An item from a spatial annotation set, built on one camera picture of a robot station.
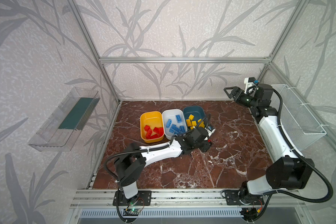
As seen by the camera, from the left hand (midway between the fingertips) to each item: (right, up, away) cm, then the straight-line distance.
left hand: (210, 137), depth 81 cm
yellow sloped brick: (-9, +11, +24) cm, 28 cm away
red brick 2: (-32, +2, +16) cm, 36 cm away
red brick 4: (-35, -2, +16) cm, 39 cm away
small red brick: (-41, +3, +18) cm, 45 cm away
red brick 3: (-32, 0, +15) cm, 35 cm away
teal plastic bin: (-3, +15, +31) cm, 35 cm away
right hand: (+9, +28, -4) cm, 30 cm away
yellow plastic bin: (-38, +4, +21) cm, 44 cm away
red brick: (-40, -2, +17) cm, 43 cm away
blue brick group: (-18, +10, +25) cm, 32 cm away
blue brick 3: (-16, +3, +18) cm, 24 cm away
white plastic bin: (-25, +13, +28) cm, 39 cm away
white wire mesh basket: (+35, +7, -20) cm, 41 cm away
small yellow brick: (-3, +8, +24) cm, 26 cm away
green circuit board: (-43, -37, -10) cm, 58 cm away
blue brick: (-26, +6, +21) cm, 34 cm away
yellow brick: (-7, +6, +21) cm, 23 cm away
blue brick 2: (-21, +3, +18) cm, 28 cm away
